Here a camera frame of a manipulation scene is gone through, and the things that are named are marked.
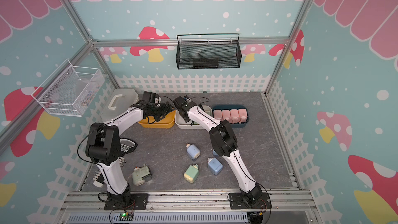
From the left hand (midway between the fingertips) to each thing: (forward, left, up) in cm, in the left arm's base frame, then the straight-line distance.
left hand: (171, 113), depth 96 cm
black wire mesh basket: (+32, -15, +21) cm, 41 cm away
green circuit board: (-53, +16, -13) cm, 56 cm away
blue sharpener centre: (-23, -15, -3) cm, 28 cm away
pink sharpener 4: (+2, -46, -3) cm, 46 cm away
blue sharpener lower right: (-31, -26, -3) cm, 41 cm away
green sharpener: (-35, -15, -3) cm, 38 cm away
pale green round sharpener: (-36, +10, -5) cm, 37 cm away
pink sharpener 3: (+1, -40, -4) cm, 41 cm away
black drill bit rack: (-37, +34, -10) cm, 51 cm away
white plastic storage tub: (-4, -6, -5) cm, 9 cm away
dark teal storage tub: (+11, -41, -7) cm, 43 cm away
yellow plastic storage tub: (-4, +3, -5) cm, 6 cm away
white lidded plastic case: (+9, +35, 0) cm, 36 cm away
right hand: (+3, -15, -3) cm, 16 cm away
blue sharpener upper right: (-32, -26, +15) cm, 44 cm away
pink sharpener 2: (+1, -35, -4) cm, 35 cm away
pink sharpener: (+1, -29, -3) cm, 30 cm away
